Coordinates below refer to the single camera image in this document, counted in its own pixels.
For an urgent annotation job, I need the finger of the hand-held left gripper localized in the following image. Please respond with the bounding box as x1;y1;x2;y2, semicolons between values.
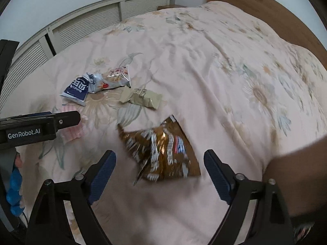
52;110;81;134
26;111;53;118

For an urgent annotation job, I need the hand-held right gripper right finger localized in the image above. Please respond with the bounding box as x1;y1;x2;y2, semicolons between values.
204;149;294;245

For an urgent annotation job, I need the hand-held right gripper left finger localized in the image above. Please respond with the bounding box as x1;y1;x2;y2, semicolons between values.
26;150;116;245

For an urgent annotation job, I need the pink striped snack packet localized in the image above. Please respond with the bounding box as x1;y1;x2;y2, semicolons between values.
57;106;88;143

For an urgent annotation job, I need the brown snack packet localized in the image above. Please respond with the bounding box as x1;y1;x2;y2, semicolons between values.
118;115;201;186

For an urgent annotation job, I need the brown and black cylindrical canister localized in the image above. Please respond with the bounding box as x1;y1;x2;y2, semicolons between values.
262;135;327;220

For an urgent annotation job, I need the person's left hand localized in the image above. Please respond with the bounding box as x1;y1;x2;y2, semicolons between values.
6;153;26;217

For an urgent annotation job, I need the clear silver snack packet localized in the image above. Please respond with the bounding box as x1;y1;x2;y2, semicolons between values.
88;66;131;94

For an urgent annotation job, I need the beige snack packet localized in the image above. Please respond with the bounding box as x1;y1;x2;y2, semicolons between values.
120;86;163;110

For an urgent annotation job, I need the white louvered radiator cover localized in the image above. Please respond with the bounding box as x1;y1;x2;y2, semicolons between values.
0;0;177;108

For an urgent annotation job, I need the wooden headboard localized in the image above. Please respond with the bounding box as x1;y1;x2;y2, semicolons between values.
208;0;327;65

